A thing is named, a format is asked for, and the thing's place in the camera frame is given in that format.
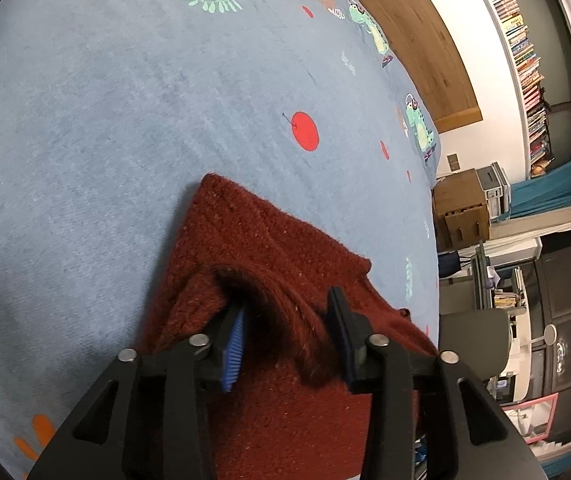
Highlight wooden headboard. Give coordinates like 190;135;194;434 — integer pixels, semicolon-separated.
328;0;483;134

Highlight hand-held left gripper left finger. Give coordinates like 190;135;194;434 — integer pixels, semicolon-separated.
28;305;246;480

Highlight teal curtain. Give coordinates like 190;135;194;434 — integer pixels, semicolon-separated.
507;157;571;219

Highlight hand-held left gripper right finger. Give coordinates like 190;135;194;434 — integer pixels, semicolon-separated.
326;287;549;480

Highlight pink frame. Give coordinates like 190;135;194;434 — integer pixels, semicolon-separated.
499;392;561;444

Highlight dark red knitted sweater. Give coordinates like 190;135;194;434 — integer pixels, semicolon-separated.
135;173;439;480

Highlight dark hanging bag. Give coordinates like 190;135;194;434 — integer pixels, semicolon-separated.
437;251;472;279

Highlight brown cardboard box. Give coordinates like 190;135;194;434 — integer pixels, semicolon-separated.
432;168;491;250

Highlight grey chair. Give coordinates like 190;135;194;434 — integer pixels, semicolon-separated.
437;309;512;380

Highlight white desk lamp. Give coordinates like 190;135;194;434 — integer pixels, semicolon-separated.
529;323;559;349

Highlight blue printed bedspread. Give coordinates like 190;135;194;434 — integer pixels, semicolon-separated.
0;0;442;480

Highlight row of books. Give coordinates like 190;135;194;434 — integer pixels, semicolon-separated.
469;0;555;177

